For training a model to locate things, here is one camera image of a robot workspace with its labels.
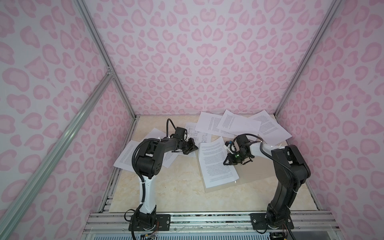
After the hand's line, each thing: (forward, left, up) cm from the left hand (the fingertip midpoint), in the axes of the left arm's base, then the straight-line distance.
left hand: (199, 146), depth 100 cm
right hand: (-12, -16, 0) cm, 20 cm away
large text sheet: (-18, -9, -2) cm, 20 cm away
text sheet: (-7, +20, -2) cm, 21 cm away
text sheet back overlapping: (+20, -31, -2) cm, 37 cm away
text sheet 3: (+13, -53, -2) cm, 54 cm away
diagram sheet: (+9, +1, -2) cm, 9 cm away
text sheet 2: (+22, -8, -2) cm, 23 cm away
